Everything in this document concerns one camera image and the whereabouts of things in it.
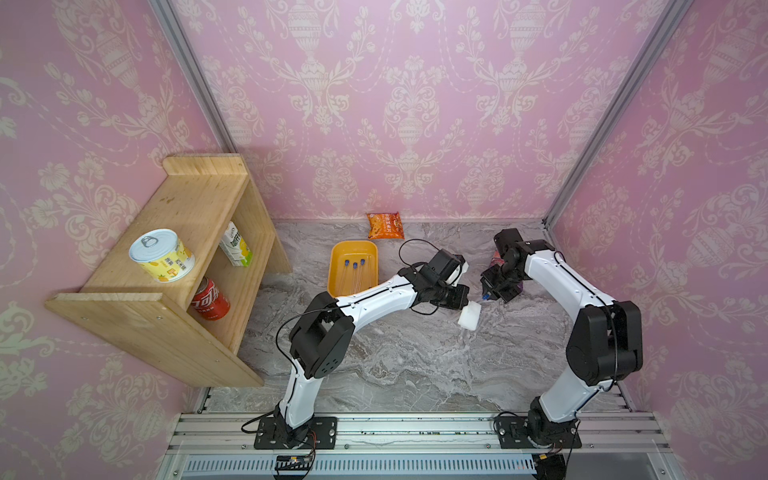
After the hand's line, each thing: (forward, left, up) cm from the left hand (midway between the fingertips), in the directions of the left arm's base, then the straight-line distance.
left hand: (470, 303), depth 83 cm
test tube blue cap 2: (+18, +35, -12) cm, 41 cm away
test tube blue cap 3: (+19, +33, -13) cm, 40 cm away
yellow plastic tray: (+27, +40, -12) cm, 50 cm away
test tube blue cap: (+3, -5, -1) cm, 6 cm away
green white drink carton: (+6, +62, +17) cm, 64 cm away
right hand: (+6, -5, -2) cm, 8 cm away
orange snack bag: (+39, +25, -9) cm, 47 cm away
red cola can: (-9, +62, +15) cm, 65 cm away
